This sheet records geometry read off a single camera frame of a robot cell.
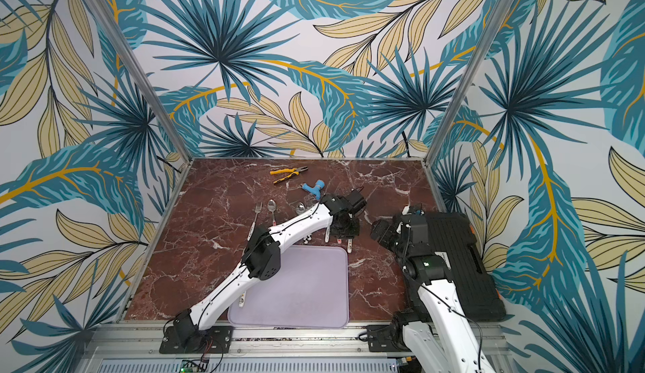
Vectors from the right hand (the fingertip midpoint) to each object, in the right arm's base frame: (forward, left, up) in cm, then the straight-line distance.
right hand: (384, 228), depth 79 cm
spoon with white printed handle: (+19, +45, -16) cm, 52 cm away
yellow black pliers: (+38, +31, -14) cm, 51 cm away
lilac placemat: (-13, +24, -16) cm, 31 cm away
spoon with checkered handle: (+18, +28, -15) cm, 36 cm away
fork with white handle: (+7, +17, -16) cm, 24 cm away
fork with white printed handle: (-16, +46, -15) cm, 51 cm away
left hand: (+5, +8, -15) cm, 18 cm away
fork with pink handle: (+2, +10, -16) cm, 19 cm away
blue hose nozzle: (+27, +22, -15) cm, 38 cm away
